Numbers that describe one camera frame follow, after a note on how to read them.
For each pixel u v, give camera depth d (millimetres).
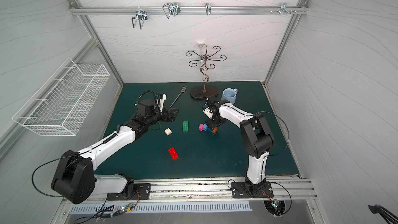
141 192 739
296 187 780
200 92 1149
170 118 752
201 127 935
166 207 703
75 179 408
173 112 752
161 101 745
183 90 1153
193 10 797
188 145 911
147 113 649
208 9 782
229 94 1085
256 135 501
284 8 766
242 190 733
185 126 956
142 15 783
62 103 688
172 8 762
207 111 884
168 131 928
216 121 805
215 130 905
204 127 931
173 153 841
